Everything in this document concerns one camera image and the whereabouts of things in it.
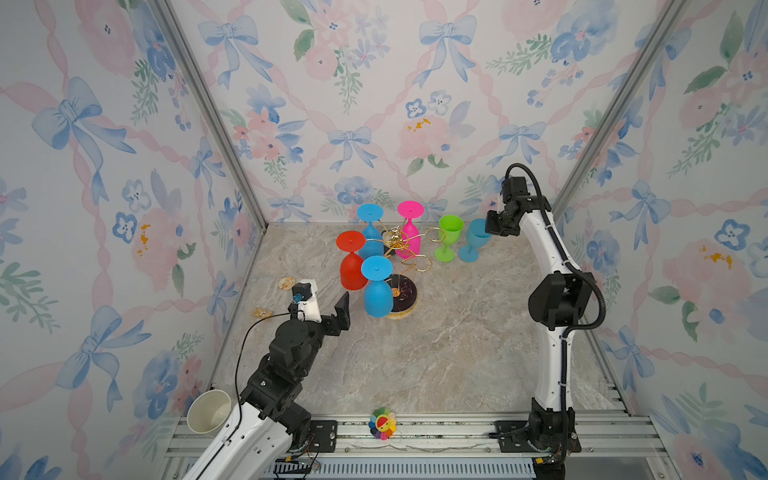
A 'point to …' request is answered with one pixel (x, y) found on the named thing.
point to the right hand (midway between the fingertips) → (492, 225)
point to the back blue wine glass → (374, 243)
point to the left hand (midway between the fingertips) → (331, 291)
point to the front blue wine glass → (378, 290)
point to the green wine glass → (451, 232)
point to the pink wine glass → (410, 244)
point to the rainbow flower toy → (383, 423)
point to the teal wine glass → (477, 238)
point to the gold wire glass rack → (404, 295)
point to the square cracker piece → (260, 312)
